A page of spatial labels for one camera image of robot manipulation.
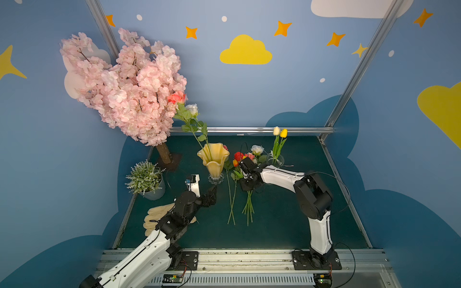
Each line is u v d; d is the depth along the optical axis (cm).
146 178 82
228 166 106
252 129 157
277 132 87
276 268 74
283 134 84
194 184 68
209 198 71
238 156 105
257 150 108
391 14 71
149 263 57
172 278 72
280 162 90
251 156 107
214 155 91
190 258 76
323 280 73
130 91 58
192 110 80
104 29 74
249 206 90
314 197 53
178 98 70
